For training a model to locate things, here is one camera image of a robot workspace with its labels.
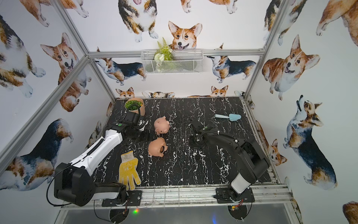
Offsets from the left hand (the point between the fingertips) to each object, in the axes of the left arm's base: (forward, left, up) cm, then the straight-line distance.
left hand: (153, 135), depth 83 cm
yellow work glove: (-17, +15, -12) cm, 25 cm away
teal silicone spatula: (+22, -56, -13) cm, 61 cm away
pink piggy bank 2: (-5, -2, -5) cm, 8 cm away
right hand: (-4, -23, -7) cm, 24 cm away
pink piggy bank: (+11, -3, -6) cm, 13 cm away
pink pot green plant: (+32, +17, -4) cm, 36 cm away
